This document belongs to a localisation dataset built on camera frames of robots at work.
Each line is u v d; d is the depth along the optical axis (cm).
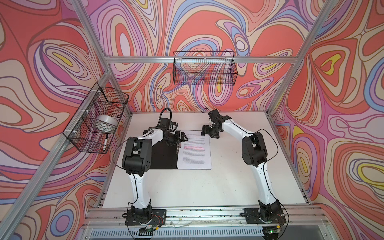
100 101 74
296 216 77
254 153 61
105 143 73
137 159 54
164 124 83
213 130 90
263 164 62
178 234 96
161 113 85
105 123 70
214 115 86
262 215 68
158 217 73
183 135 91
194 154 96
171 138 89
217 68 97
